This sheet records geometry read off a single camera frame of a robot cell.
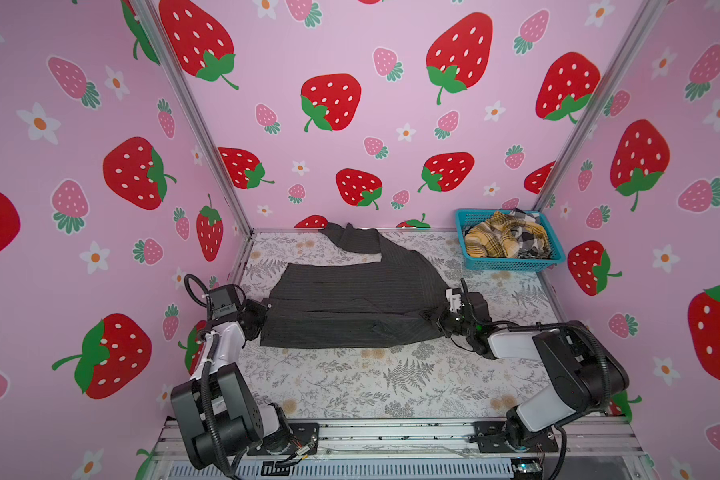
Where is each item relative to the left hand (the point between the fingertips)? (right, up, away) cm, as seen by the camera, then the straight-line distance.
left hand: (264, 309), depth 89 cm
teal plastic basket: (+71, +32, +27) cm, 82 cm away
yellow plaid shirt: (+77, +23, +16) cm, 82 cm away
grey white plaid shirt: (+88, +21, +12) cm, 91 cm away
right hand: (+47, -1, +1) cm, 47 cm away
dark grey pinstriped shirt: (+26, +1, +12) cm, 29 cm away
